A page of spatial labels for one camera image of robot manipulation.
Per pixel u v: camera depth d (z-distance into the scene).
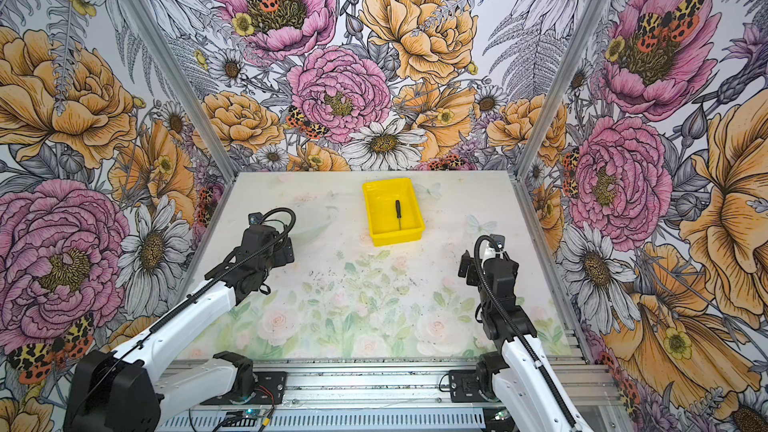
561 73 0.92
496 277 0.60
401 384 0.76
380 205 1.12
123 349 0.43
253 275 0.62
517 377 0.52
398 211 1.09
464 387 0.74
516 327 0.57
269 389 0.73
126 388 0.39
